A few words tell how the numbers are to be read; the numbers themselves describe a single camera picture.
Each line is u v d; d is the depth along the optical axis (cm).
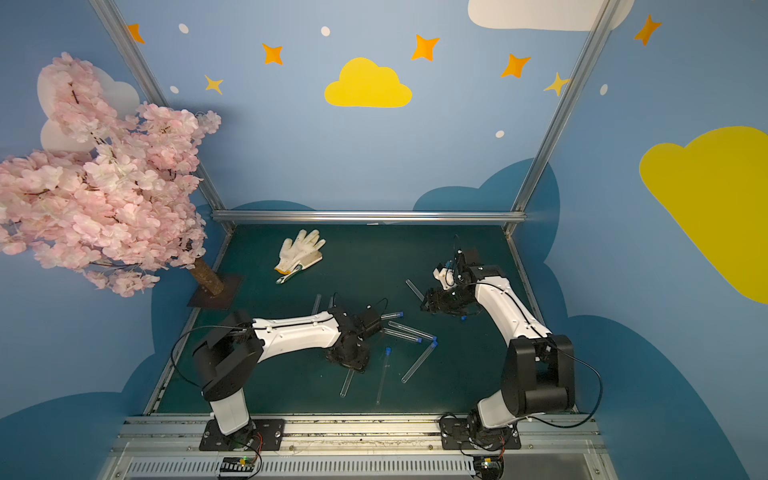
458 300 73
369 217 124
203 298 98
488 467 73
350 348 77
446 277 78
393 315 98
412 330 93
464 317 96
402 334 92
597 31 72
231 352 50
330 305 98
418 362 86
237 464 73
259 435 73
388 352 88
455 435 74
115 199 57
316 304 98
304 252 112
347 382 82
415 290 103
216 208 115
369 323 70
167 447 74
